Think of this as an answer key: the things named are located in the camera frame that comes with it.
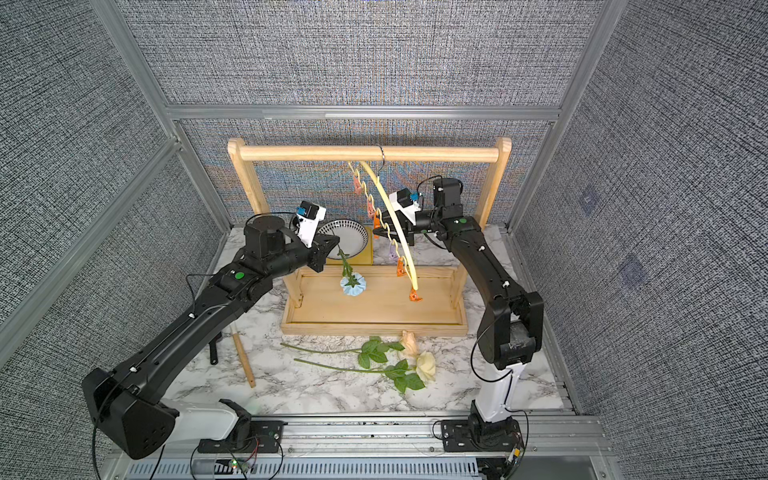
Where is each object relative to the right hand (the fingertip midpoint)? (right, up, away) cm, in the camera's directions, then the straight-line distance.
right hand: (376, 216), depth 74 cm
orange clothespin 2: (+6, -12, -5) cm, 14 cm away
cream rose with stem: (+13, -40, +7) cm, 43 cm away
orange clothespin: (0, -2, -1) cm, 2 cm away
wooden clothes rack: (-1, -25, +29) cm, 38 cm away
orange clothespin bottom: (+8, -19, -7) cm, 22 cm away
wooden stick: (-38, -40, +12) cm, 56 cm away
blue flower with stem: (-7, -18, +12) cm, 23 cm away
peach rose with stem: (-1, -37, +12) cm, 39 cm away
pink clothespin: (-1, +2, +1) cm, 3 cm away
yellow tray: (-5, -11, +34) cm, 36 cm away
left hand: (-8, -5, -3) cm, 10 cm away
